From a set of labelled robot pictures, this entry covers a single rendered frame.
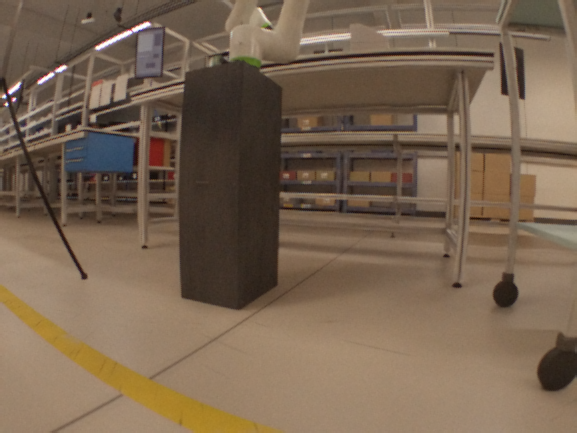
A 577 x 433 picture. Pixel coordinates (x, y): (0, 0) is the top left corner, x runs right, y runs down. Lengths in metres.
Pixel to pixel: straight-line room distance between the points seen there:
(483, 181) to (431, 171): 1.23
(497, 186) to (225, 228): 4.11
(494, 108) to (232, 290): 5.43
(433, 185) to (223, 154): 4.83
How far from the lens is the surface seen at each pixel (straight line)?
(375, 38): 1.50
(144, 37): 3.38
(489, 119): 5.88
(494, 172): 4.71
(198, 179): 1.08
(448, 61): 1.42
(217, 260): 1.06
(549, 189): 6.06
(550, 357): 0.75
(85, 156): 3.10
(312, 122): 5.56
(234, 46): 1.31
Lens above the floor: 0.39
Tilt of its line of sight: 5 degrees down
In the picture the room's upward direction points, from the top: 1 degrees clockwise
